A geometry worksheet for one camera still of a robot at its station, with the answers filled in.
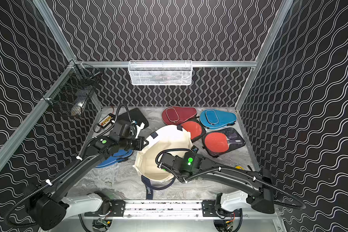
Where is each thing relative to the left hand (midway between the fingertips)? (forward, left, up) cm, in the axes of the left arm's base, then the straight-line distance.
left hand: (148, 140), depth 75 cm
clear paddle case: (+22, -27, -17) cm, 39 cm away
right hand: (-11, -14, -4) cm, 18 cm away
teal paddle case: (+33, -42, -17) cm, 56 cm away
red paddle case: (+34, -10, -17) cm, 40 cm away
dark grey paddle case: (+12, -42, -17) cm, 47 cm away
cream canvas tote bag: (-19, -6, 0) cm, 20 cm away
